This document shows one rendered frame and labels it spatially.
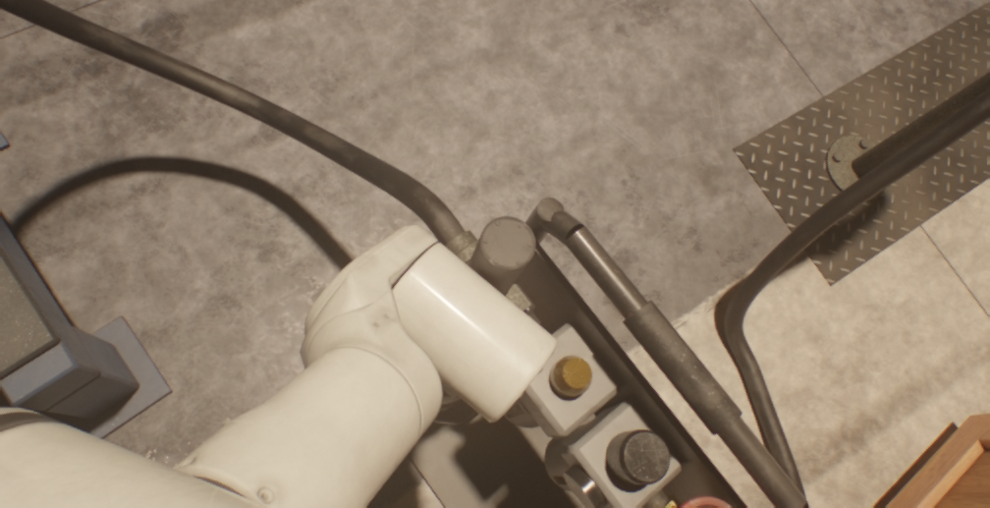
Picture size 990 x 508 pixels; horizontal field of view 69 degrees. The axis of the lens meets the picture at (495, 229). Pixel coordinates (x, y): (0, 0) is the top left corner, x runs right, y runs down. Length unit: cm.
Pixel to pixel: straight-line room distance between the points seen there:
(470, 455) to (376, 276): 78
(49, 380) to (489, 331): 66
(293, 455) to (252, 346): 89
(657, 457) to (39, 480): 54
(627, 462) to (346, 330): 37
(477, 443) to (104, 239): 66
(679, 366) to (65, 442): 49
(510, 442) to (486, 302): 75
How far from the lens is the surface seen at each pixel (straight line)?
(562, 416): 72
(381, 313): 38
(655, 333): 64
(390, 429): 34
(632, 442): 69
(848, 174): 151
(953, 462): 136
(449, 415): 63
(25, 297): 101
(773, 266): 116
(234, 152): 129
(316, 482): 30
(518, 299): 71
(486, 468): 116
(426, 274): 43
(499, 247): 44
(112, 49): 104
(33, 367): 100
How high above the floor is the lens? 116
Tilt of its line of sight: 70 degrees down
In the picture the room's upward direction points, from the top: 25 degrees clockwise
